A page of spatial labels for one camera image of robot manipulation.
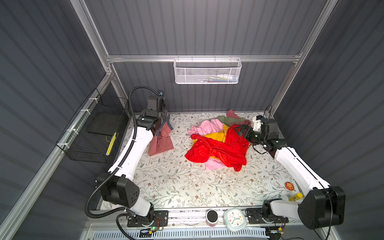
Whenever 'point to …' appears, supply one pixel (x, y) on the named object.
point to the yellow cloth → (220, 136)
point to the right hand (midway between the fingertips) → (241, 132)
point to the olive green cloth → (230, 120)
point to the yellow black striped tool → (111, 144)
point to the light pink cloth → (205, 127)
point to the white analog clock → (235, 219)
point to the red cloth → (232, 151)
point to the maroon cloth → (230, 113)
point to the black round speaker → (212, 217)
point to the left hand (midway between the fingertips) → (155, 108)
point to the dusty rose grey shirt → (162, 141)
